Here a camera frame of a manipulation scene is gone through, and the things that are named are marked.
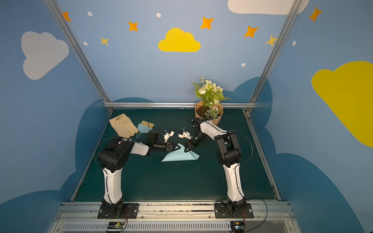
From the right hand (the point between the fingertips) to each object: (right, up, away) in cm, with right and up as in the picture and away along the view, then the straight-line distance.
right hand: (188, 149), depth 94 cm
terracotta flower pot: (+16, +25, 0) cm, 29 cm away
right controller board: (+25, -36, -21) cm, 49 cm away
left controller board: (-37, -34, -22) cm, 55 cm away
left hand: (-5, +2, 0) cm, 6 cm away
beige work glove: (-51, +15, +17) cm, 56 cm away
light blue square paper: (-5, -3, -1) cm, 7 cm away
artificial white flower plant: (+14, +35, -4) cm, 38 cm away
